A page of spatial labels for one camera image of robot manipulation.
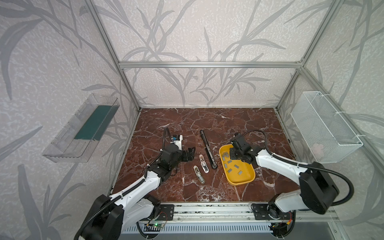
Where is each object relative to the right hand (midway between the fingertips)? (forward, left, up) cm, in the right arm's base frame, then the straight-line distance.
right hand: (232, 147), depth 90 cm
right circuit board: (-40, -20, -11) cm, 45 cm away
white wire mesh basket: (-10, -35, +28) cm, 46 cm away
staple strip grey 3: (-11, +2, -7) cm, 14 cm away
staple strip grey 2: (-9, -2, -6) cm, 11 cm away
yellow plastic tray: (-12, -2, -8) cm, 15 cm away
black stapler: (-6, +13, -4) cm, 14 cm away
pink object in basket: (-9, -39, +14) cm, 42 cm away
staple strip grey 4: (-12, -4, -8) cm, 15 cm away
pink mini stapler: (-9, +17, -6) cm, 20 cm away
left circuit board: (-39, +43, -8) cm, 58 cm away
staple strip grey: (-2, +4, -7) cm, 8 cm away
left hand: (-1, +25, +7) cm, 26 cm away
